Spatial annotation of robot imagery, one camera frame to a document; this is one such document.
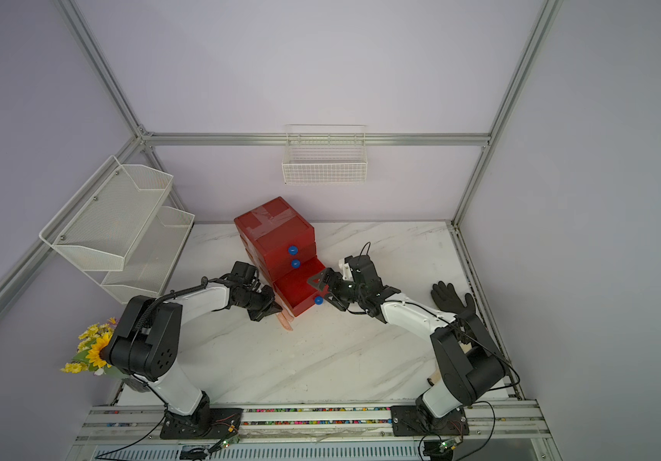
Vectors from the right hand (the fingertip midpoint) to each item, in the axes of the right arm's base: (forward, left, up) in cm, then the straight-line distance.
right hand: (316, 291), depth 84 cm
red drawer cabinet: (+13, +11, +7) cm, 18 cm away
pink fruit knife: (-3, +12, -14) cm, 18 cm away
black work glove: (+3, -43, -12) cm, 45 cm away
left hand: (0, +12, -11) cm, 16 cm away
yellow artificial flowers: (-19, +47, +14) cm, 53 cm away
